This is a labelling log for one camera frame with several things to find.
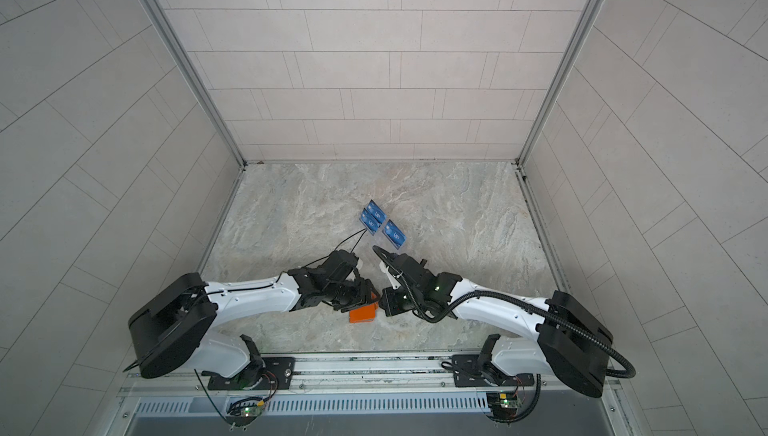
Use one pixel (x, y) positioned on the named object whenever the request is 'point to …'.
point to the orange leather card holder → (364, 313)
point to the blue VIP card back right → (394, 235)
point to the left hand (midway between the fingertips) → (382, 300)
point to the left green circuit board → (243, 410)
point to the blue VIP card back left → (376, 211)
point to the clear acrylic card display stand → (373, 233)
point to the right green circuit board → (503, 405)
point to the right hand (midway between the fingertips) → (378, 311)
